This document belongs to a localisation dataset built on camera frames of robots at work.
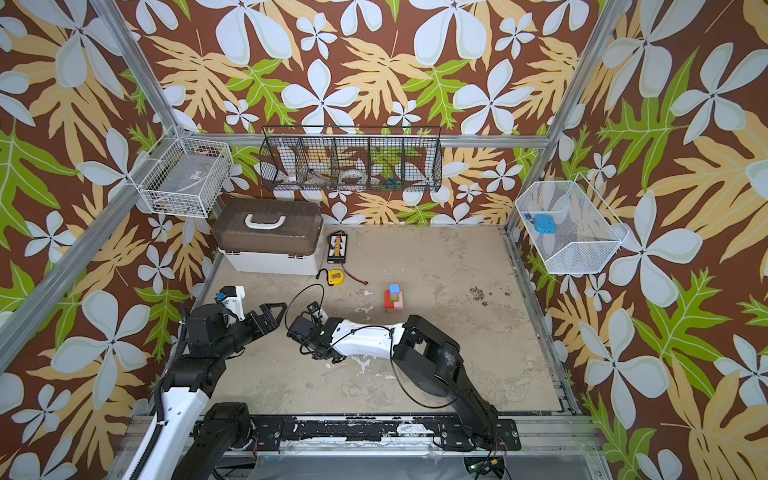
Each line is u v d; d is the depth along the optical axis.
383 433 0.75
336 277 1.04
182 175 0.87
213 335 0.57
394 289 0.90
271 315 0.68
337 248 1.12
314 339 0.64
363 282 1.05
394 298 0.93
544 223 0.86
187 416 0.49
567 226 0.83
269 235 0.90
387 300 0.93
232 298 0.69
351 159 0.98
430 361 0.49
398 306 0.93
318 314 0.79
